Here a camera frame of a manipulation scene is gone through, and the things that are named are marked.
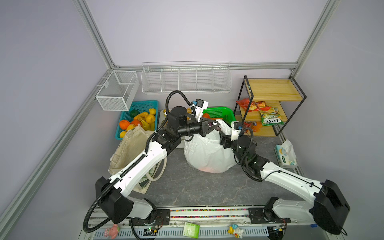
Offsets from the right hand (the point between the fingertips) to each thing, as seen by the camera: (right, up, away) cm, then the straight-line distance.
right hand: (227, 131), depth 78 cm
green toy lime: (-65, +12, +36) cm, 75 cm away
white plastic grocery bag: (-11, -11, -2) cm, 16 cm away
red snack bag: (+12, +14, +5) cm, 19 cm away
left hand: (-6, +3, -15) cm, 17 cm away
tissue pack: (+38, -15, +10) cm, 42 cm away
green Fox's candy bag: (+30, +8, +13) cm, 34 cm away
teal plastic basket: (-60, +18, +38) cm, 74 cm away
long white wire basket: (-21, +35, +21) cm, 46 cm away
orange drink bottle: (+25, +3, +24) cm, 35 cm away
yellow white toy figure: (+2, -45, -10) cm, 46 cm away
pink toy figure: (-55, -46, -10) cm, 72 cm away
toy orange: (-64, +4, +19) cm, 67 cm away
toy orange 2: (-58, +5, +25) cm, 64 cm away
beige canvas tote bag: (-52, -8, +1) cm, 52 cm away
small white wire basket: (-71, +26, +25) cm, 79 cm away
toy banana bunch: (-51, +7, +26) cm, 57 cm away
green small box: (-19, -46, -9) cm, 50 cm away
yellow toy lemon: (-63, -2, +15) cm, 65 cm away
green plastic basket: (+5, +12, +33) cm, 36 cm away
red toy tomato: (-10, -22, +7) cm, 25 cm away
